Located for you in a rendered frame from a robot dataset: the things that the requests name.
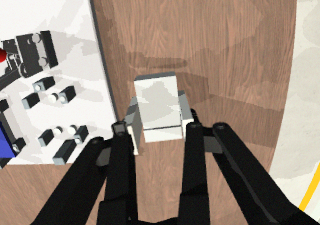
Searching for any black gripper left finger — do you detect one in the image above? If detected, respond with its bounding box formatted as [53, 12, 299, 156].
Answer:
[30, 96, 143, 225]

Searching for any white fixture plate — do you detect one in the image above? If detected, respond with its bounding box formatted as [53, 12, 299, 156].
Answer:
[0, 0, 120, 164]

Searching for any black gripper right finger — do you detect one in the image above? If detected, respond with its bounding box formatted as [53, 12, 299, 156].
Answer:
[177, 90, 320, 225]

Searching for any white rectangular block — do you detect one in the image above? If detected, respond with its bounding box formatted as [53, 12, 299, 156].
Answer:
[134, 71, 182, 142]

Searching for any blue metal block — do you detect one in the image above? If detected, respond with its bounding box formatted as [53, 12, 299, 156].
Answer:
[0, 112, 22, 158]

